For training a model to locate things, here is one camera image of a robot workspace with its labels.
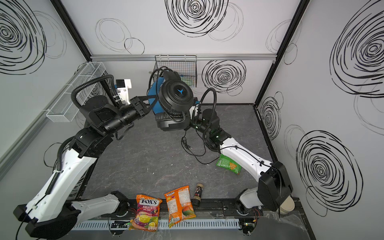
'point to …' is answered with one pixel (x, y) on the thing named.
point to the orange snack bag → (180, 207)
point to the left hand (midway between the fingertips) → (158, 98)
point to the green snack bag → (225, 162)
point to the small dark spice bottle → (198, 194)
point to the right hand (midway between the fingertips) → (175, 111)
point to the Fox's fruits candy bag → (146, 216)
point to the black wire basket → (186, 65)
